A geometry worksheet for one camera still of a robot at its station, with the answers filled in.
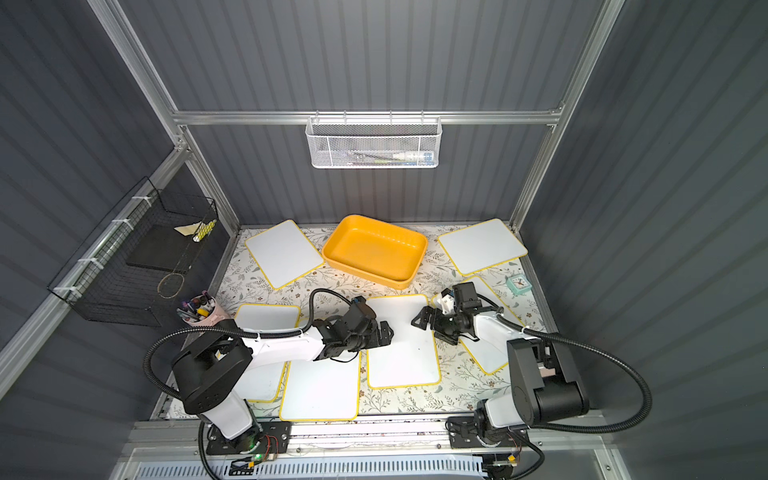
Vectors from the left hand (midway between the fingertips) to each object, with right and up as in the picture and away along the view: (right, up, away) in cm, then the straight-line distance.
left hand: (389, 344), depth 86 cm
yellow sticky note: (-55, +33, -4) cm, 65 cm away
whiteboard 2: (-19, -12, -4) cm, 22 cm away
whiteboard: (-40, +26, +26) cm, 55 cm away
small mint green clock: (+44, +16, +15) cm, 49 cm away
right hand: (+11, +4, +3) cm, 12 cm away
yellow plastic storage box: (-6, +27, +28) cm, 39 cm away
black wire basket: (-63, +22, -13) cm, 69 cm away
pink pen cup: (-53, +10, -3) cm, 54 cm away
